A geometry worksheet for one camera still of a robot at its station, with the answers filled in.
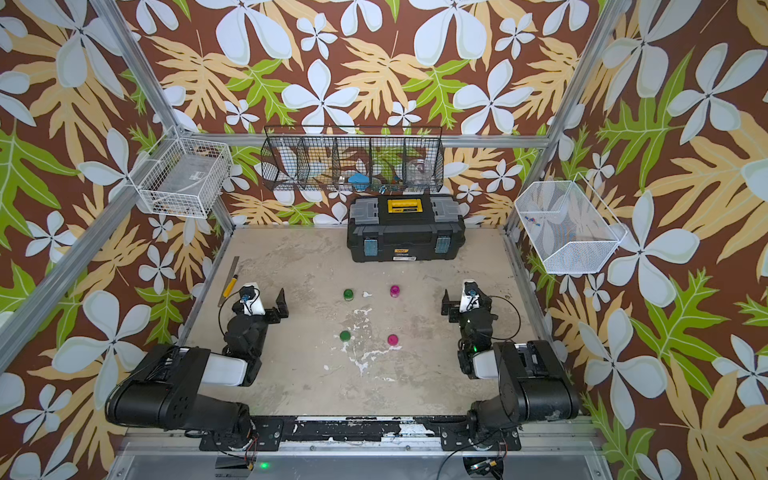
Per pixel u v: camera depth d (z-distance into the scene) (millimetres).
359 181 942
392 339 902
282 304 817
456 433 742
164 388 449
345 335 908
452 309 817
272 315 801
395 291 989
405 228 980
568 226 842
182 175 855
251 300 739
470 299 753
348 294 984
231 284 1020
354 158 982
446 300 833
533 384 443
